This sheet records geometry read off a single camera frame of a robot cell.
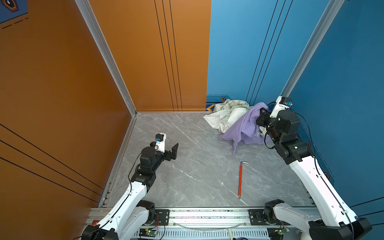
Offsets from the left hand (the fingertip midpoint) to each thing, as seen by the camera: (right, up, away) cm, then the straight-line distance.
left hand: (169, 140), depth 80 cm
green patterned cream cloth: (+39, +24, +32) cm, 56 cm away
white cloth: (+33, +12, +26) cm, 43 cm away
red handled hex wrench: (+39, -23, +5) cm, 46 cm away
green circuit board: (-10, -43, -9) cm, 45 cm away
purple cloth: (+41, +6, -1) cm, 42 cm away
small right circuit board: (+54, -42, -10) cm, 69 cm away
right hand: (+44, +16, -12) cm, 48 cm away
